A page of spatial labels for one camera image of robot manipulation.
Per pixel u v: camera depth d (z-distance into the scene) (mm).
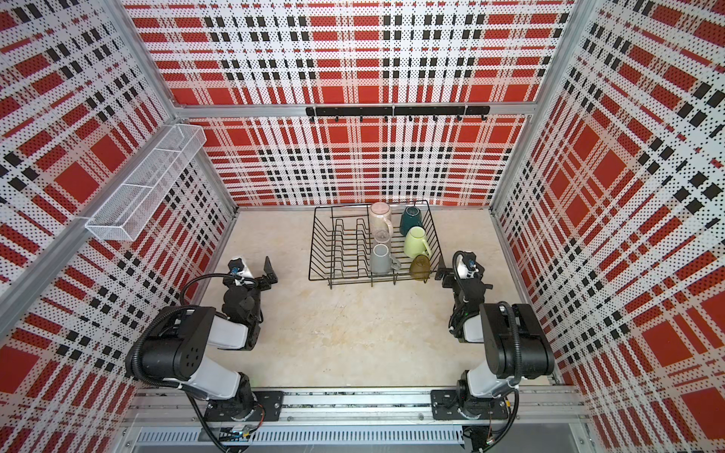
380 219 1018
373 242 1020
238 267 740
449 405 722
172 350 448
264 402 737
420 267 939
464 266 740
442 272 825
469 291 675
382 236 1014
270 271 831
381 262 910
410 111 899
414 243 961
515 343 435
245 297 694
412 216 1014
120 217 687
